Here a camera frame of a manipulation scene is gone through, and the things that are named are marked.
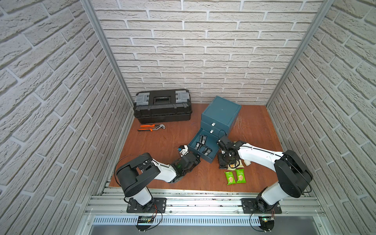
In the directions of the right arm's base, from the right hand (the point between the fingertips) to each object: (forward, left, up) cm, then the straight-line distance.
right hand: (222, 161), depth 89 cm
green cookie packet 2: (-10, -9, 0) cm, 13 cm away
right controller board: (-32, -16, -2) cm, 36 cm away
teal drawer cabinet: (+20, +1, +21) cm, 29 cm away
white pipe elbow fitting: (-2, -15, +1) cm, 15 cm away
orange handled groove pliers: (+28, +44, +2) cm, 52 cm away
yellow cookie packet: (-3, -11, 0) cm, 11 cm away
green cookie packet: (-10, -2, 0) cm, 10 cm away
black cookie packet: (+16, +11, +2) cm, 19 cm away
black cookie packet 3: (+7, +9, +1) cm, 12 cm away
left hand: (+3, +12, +4) cm, 13 cm away
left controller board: (-27, +45, -3) cm, 53 cm away
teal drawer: (+13, +10, 0) cm, 16 cm away
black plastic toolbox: (+35, +37, +16) cm, 54 cm away
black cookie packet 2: (+11, +15, +2) cm, 19 cm away
